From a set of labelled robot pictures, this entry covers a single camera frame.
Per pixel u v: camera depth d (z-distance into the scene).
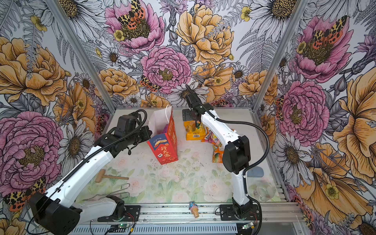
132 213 0.74
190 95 0.70
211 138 0.97
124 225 0.71
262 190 0.81
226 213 0.73
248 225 0.72
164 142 0.78
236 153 0.52
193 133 0.99
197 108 0.65
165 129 0.94
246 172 0.55
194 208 0.74
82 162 0.46
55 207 0.37
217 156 0.92
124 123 0.56
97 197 0.80
